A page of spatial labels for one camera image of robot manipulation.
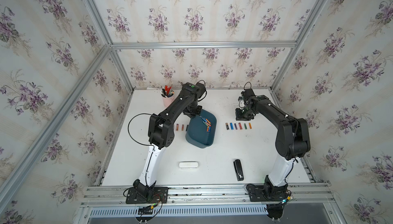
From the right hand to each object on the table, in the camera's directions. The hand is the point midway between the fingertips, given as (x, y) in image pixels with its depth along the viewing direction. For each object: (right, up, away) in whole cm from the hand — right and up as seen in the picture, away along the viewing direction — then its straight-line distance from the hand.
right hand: (240, 118), depth 94 cm
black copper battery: (-7, -6, +4) cm, 10 cm away
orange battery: (-40, -6, +4) cm, 41 cm away
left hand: (-28, +1, -3) cm, 28 cm away
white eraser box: (-31, -23, -15) cm, 42 cm away
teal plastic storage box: (-24, -7, +1) cm, 25 cm away
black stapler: (-5, -25, -16) cm, 30 cm away
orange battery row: (+8, -6, +4) cm, 11 cm away
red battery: (+2, -6, +4) cm, 7 cm away
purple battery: (-1, -6, +4) cm, 7 cm away
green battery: (+5, -6, +4) cm, 8 cm away
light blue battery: (-4, -6, +4) cm, 8 cm away
